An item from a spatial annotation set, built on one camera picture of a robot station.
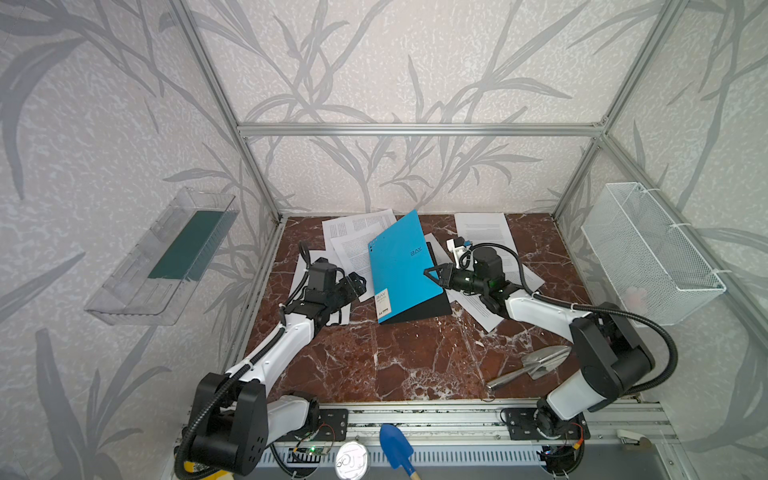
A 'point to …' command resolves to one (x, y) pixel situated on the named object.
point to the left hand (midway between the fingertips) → (362, 276)
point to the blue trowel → (397, 449)
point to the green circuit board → (310, 450)
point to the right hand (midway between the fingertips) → (425, 264)
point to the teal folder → (399, 258)
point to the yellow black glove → (205, 467)
